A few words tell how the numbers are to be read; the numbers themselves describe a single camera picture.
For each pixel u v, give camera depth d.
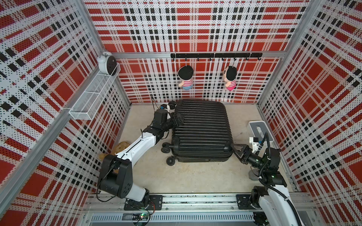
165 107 0.77
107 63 0.78
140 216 0.69
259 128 1.00
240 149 0.68
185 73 0.92
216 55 0.89
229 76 0.95
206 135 0.84
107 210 0.72
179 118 0.77
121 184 0.43
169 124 0.74
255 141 0.72
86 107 0.92
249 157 0.67
